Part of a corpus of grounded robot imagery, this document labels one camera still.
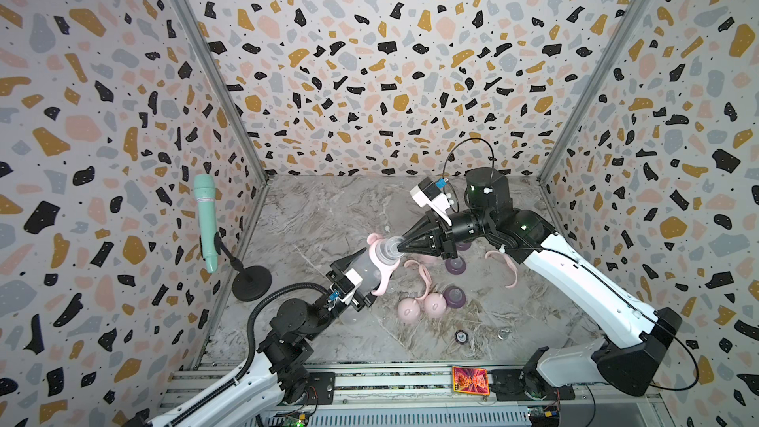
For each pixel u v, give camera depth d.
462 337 0.82
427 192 0.51
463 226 0.54
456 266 0.95
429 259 0.98
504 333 0.81
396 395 0.73
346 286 0.52
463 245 0.98
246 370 0.50
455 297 0.88
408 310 0.82
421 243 0.58
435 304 0.83
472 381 0.74
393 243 0.55
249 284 0.90
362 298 0.61
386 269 0.56
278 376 0.53
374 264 0.56
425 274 0.92
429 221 0.55
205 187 0.69
